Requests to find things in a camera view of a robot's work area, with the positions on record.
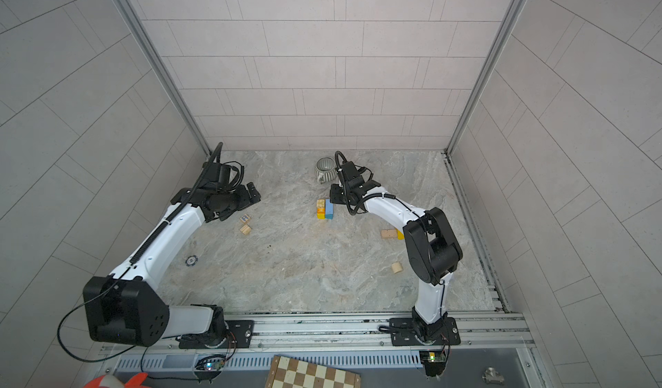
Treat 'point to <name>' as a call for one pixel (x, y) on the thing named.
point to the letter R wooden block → (245, 218)
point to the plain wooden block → (389, 234)
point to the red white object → (111, 381)
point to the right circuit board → (434, 362)
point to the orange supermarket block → (321, 214)
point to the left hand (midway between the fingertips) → (256, 195)
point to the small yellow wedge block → (399, 234)
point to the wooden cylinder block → (396, 266)
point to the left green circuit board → (209, 367)
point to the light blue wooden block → (329, 209)
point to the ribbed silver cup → (325, 169)
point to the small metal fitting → (492, 376)
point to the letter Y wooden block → (321, 203)
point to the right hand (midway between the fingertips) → (332, 194)
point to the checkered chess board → (287, 372)
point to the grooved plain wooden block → (246, 229)
